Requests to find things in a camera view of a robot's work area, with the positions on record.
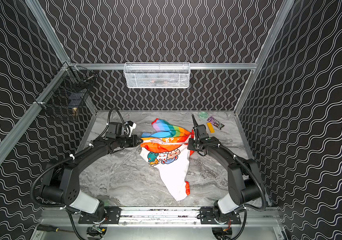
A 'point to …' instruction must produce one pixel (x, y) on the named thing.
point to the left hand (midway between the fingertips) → (146, 141)
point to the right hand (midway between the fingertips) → (193, 144)
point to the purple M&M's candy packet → (218, 124)
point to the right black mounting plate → (207, 217)
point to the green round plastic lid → (203, 114)
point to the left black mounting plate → (112, 216)
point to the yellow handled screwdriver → (51, 228)
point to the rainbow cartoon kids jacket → (166, 148)
